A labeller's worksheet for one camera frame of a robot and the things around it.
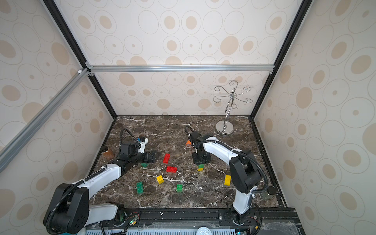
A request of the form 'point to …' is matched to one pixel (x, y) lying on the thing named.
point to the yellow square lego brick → (200, 169)
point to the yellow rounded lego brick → (160, 179)
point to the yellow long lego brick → (227, 180)
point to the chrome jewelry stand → (225, 127)
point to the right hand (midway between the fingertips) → (204, 162)
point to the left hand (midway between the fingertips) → (158, 152)
